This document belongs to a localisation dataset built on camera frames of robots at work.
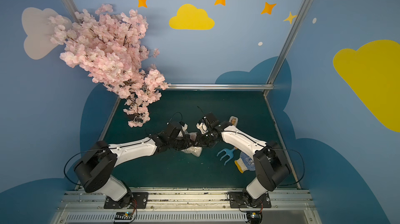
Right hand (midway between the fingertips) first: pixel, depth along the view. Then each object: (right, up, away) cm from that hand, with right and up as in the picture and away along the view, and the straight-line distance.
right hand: (197, 143), depth 84 cm
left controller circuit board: (-35, -33, -11) cm, 49 cm away
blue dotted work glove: (+27, -12, +3) cm, 30 cm away
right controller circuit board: (+28, -33, -11) cm, 44 cm away
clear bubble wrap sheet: (-2, -4, 0) cm, 4 cm away
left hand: (0, +1, +1) cm, 2 cm away
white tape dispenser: (+24, +11, +17) cm, 32 cm away
